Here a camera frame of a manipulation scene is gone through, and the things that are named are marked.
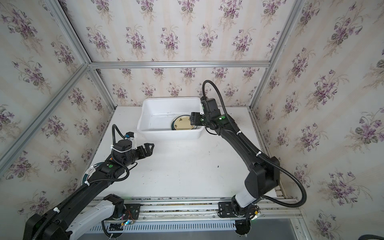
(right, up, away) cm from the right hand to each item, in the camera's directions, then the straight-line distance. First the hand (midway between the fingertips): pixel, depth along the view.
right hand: (201, 116), depth 81 cm
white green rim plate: (-65, -33, +4) cm, 73 cm away
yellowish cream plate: (-13, -4, +25) cm, 29 cm away
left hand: (-29, -17, 0) cm, 34 cm away
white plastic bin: (-33, -3, +26) cm, 42 cm away
